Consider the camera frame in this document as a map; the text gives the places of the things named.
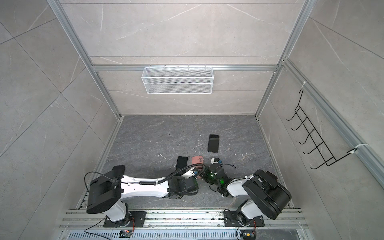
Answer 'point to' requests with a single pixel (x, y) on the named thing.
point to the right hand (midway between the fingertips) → (197, 169)
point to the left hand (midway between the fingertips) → (182, 172)
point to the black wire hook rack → (322, 149)
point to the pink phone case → (197, 159)
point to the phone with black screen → (182, 162)
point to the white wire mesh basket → (177, 80)
